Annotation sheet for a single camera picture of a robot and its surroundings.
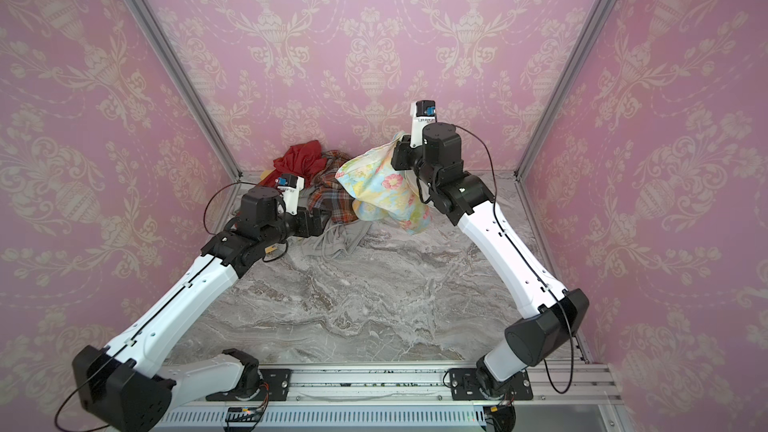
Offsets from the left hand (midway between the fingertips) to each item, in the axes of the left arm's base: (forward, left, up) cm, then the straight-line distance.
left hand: (320, 212), depth 76 cm
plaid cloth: (+19, +3, -15) cm, 24 cm away
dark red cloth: (+35, +14, -14) cm, 40 cm away
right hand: (+10, -20, +18) cm, 28 cm away
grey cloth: (+6, 0, -22) cm, 23 cm away
